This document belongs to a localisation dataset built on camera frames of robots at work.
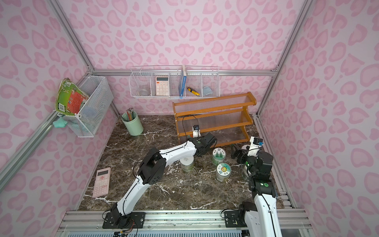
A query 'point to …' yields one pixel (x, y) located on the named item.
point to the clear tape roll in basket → (143, 92)
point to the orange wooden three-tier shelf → (227, 117)
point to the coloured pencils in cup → (130, 114)
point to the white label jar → (246, 173)
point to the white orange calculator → (162, 86)
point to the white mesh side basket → (85, 124)
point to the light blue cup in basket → (207, 91)
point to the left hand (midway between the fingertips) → (196, 136)
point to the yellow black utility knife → (193, 91)
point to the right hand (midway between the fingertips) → (239, 144)
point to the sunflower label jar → (223, 172)
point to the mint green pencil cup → (133, 127)
